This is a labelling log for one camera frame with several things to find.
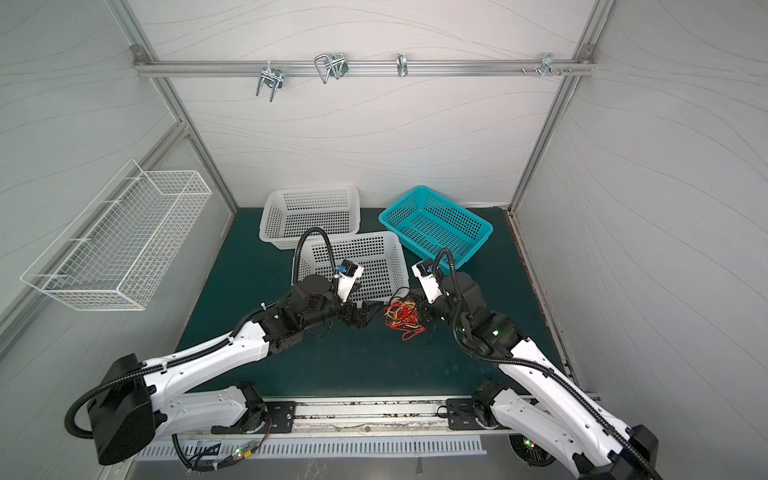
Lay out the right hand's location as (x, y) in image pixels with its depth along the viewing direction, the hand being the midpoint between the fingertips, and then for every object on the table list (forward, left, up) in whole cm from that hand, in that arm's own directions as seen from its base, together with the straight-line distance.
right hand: (413, 290), depth 73 cm
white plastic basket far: (+44, +50, -19) cm, 70 cm away
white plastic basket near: (+25, +11, -19) cm, 33 cm away
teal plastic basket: (+41, -6, -20) cm, 47 cm away
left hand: (-1, +12, -2) cm, 12 cm away
